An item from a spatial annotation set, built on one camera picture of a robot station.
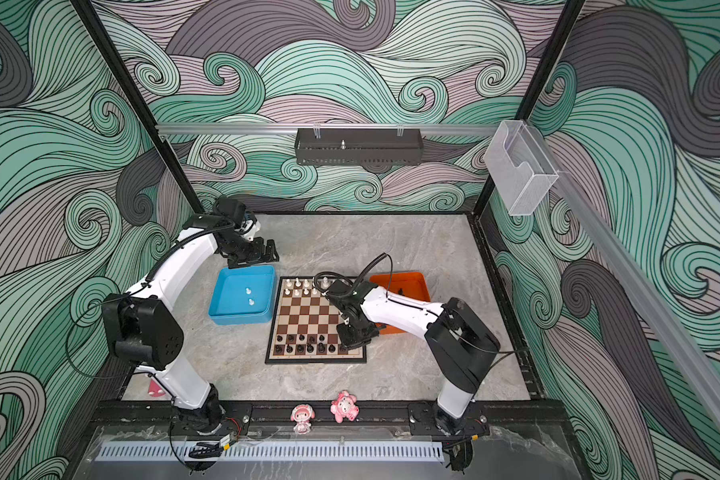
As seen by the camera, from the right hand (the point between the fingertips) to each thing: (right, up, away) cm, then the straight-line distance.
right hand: (352, 346), depth 83 cm
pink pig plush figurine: (-2, -11, -11) cm, 15 cm away
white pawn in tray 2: (-32, +10, +10) cm, 36 cm away
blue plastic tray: (-36, +12, +13) cm, 40 cm away
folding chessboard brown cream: (-15, +4, +5) cm, 16 cm away
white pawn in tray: (-34, +13, +13) cm, 39 cm away
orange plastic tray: (+20, +15, +17) cm, 30 cm away
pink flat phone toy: (-52, -9, -6) cm, 53 cm away
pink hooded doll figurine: (-12, -12, -12) cm, 21 cm away
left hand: (-26, +25, +3) cm, 36 cm away
